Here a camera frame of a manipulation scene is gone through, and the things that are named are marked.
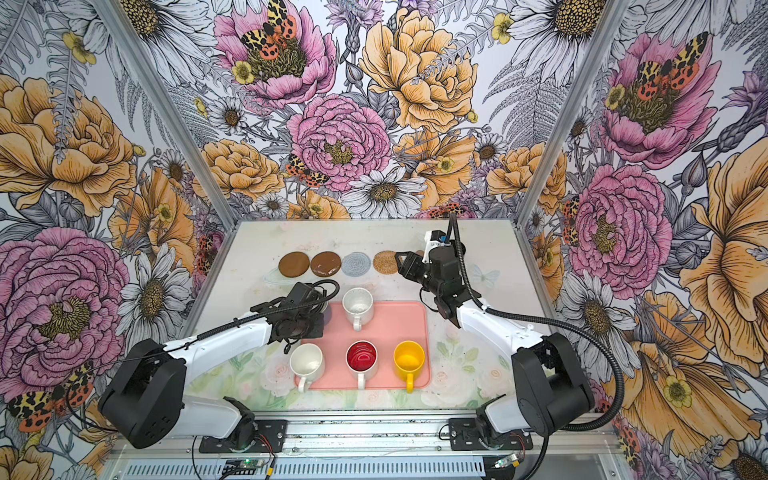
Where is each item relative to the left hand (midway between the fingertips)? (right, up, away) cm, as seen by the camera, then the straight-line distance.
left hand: (314, 334), depth 88 cm
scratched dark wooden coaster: (-1, +19, +21) cm, 28 cm away
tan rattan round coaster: (+20, +20, +20) cm, 35 cm away
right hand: (+25, +20, -3) cm, 32 cm away
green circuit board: (-12, -26, -17) cm, 34 cm away
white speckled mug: (+12, +6, +9) cm, 16 cm away
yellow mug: (+27, -7, -3) cm, 28 cm away
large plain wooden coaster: (-13, +19, +22) cm, 32 cm away
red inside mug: (+14, -6, -3) cm, 16 cm away
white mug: (-1, -6, -5) cm, 8 cm away
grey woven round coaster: (+10, +19, +20) cm, 30 cm away
